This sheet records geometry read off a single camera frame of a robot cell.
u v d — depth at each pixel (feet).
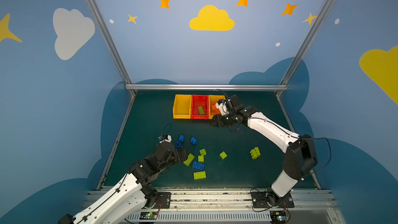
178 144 3.04
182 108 3.68
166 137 2.28
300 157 1.51
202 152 2.97
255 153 2.89
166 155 1.92
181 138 3.07
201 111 3.54
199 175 2.64
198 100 3.55
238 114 2.10
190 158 2.90
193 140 3.05
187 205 2.41
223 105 2.51
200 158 2.83
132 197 1.97
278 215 2.37
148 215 2.32
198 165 2.81
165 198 2.47
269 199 2.18
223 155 2.90
